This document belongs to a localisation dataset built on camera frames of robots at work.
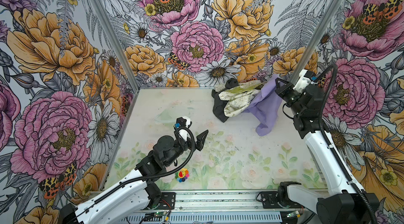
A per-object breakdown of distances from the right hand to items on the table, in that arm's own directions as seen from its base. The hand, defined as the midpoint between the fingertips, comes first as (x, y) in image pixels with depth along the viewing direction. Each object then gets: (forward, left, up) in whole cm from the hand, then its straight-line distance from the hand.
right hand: (274, 82), depth 71 cm
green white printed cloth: (+7, +12, -16) cm, 21 cm away
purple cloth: (+5, -3, -20) cm, 21 cm away
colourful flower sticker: (-27, +43, -37) cm, 63 cm away
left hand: (-15, +34, -14) cm, 40 cm away
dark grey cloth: (+11, +23, -30) cm, 39 cm away
